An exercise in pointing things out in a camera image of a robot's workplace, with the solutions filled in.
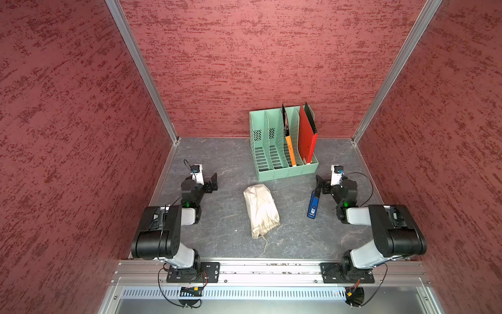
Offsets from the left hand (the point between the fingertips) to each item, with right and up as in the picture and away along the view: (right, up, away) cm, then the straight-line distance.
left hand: (207, 176), depth 93 cm
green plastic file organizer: (+33, +11, +21) cm, 40 cm away
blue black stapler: (+51, -13, -5) cm, 53 cm away
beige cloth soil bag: (+27, -14, -14) cm, 33 cm away
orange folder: (+38, +18, -12) cm, 43 cm away
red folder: (+50, +19, +4) cm, 54 cm away
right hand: (+58, 0, +1) cm, 58 cm away
